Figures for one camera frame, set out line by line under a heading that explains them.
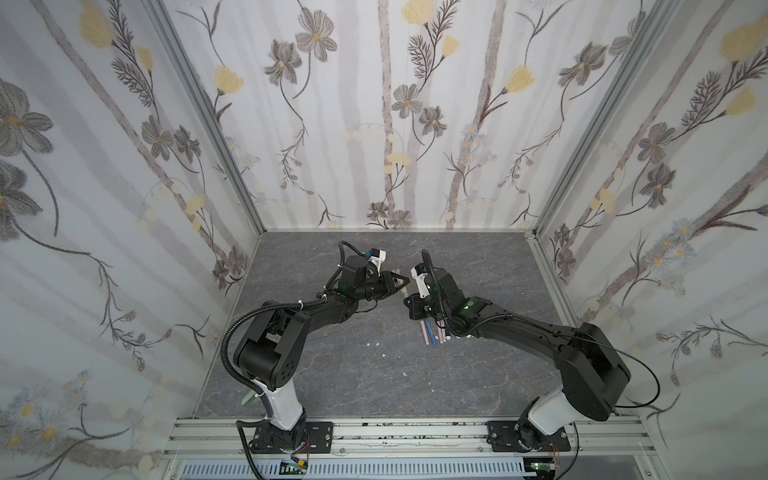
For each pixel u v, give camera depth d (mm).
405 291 859
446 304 650
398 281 862
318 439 732
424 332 927
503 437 733
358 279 722
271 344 484
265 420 604
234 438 700
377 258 841
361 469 702
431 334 907
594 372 440
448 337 909
